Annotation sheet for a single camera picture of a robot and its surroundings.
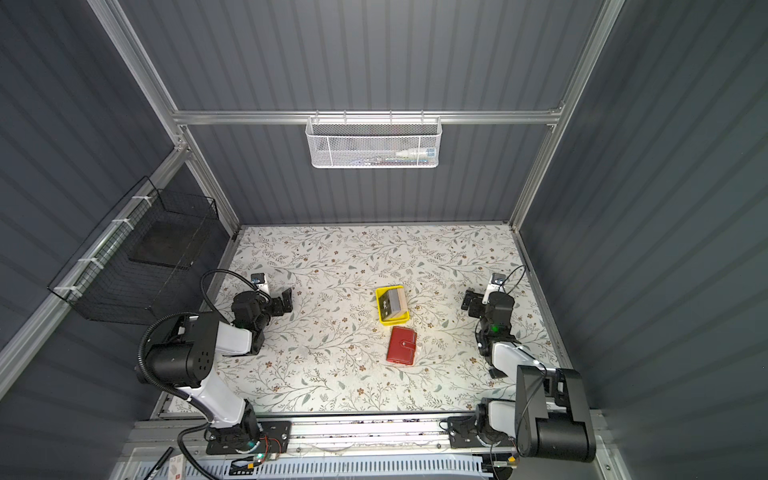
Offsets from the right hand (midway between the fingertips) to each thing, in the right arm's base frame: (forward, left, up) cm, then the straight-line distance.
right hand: (491, 293), depth 90 cm
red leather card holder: (-14, +27, -7) cm, 31 cm away
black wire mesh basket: (-3, +91, +21) cm, 93 cm away
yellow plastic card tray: (0, +33, -7) cm, 33 cm away
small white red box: (-43, +80, -6) cm, 91 cm away
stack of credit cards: (0, +28, -5) cm, 29 cm away
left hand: (+4, +69, -3) cm, 69 cm away
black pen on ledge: (-42, +85, -7) cm, 95 cm away
